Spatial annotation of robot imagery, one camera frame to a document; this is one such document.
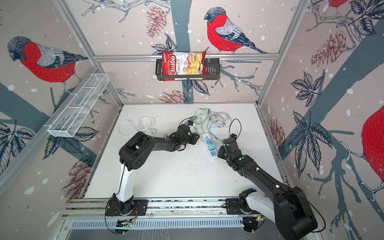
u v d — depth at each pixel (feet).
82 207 2.46
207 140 3.19
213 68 3.12
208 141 3.20
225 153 2.44
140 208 2.40
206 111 3.74
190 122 2.99
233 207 2.40
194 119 3.66
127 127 3.52
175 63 2.88
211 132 3.39
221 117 3.67
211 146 2.91
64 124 2.29
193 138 2.94
